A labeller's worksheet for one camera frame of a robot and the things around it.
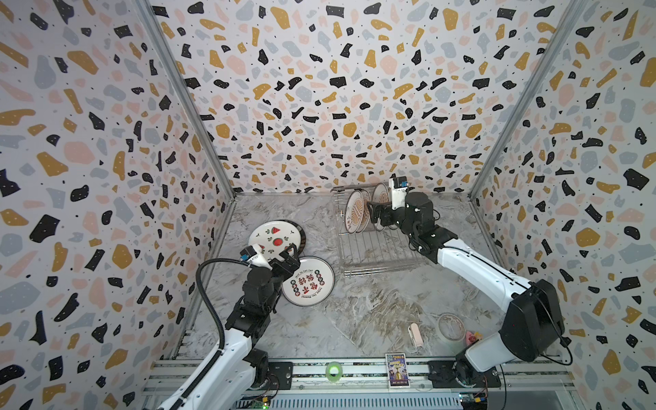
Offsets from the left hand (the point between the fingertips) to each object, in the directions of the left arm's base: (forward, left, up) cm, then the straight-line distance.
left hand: (291, 251), depth 79 cm
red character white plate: (-2, -4, -19) cm, 20 cm away
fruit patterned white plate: (+18, +12, -17) cm, 27 cm away
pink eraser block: (-20, -39, -17) cm, 47 cm away
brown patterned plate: (+26, -21, -12) cm, 36 cm away
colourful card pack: (-30, -31, -18) cm, 47 cm away
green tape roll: (-29, -13, -20) cm, 38 cm away
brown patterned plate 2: (+27, -26, -5) cm, 38 cm away
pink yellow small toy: (-21, -56, -18) cm, 62 cm away
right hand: (+13, -28, +8) cm, 32 cm away
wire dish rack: (+12, -27, -19) cm, 35 cm away
